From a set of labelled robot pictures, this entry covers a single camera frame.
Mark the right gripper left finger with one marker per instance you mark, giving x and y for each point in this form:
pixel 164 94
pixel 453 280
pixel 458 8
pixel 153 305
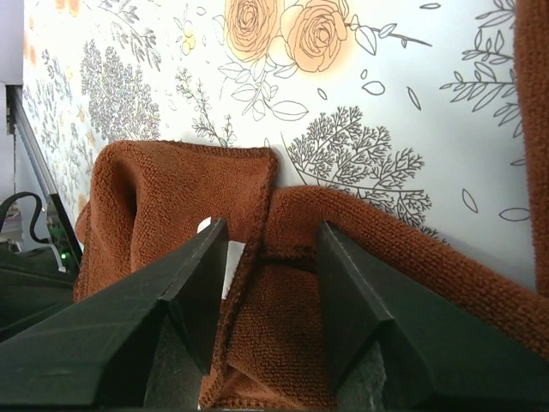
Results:
pixel 146 341

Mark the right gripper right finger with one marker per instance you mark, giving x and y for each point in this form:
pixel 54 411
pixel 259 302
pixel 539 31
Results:
pixel 391 343

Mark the orange brown towel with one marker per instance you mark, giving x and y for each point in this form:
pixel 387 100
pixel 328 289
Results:
pixel 145 199

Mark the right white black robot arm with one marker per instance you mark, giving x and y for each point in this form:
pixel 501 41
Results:
pixel 30 274

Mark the floral table mat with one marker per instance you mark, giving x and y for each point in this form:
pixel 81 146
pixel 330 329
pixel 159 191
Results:
pixel 408 105

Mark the aluminium frame rail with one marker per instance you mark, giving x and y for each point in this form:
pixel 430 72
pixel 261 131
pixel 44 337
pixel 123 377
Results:
pixel 29 198

